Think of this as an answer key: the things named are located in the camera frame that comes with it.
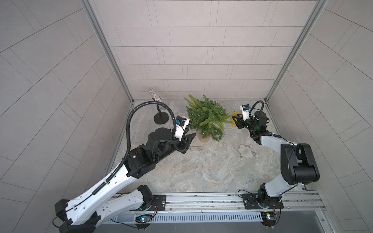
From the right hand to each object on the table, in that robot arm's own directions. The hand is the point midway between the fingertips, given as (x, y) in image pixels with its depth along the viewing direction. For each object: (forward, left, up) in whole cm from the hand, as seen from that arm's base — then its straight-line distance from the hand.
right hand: (235, 114), depth 92 cm
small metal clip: (-18, +24, -9) cm, 31 cm away
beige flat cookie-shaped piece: (-20, -3, -11) cm, 23 cm away
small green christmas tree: (-14, +20, +16) cm, 30 cm away
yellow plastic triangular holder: (-16, +8, +13) cm, 22 cm away
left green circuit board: (-50, +52, -9) cm, 73 cm away
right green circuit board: (-53, -6, -15) cm, 55 cm away
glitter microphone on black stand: (+4, +48, -4) cm, 48 cm away
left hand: (-23, +27, +18) cm, 40 cm away
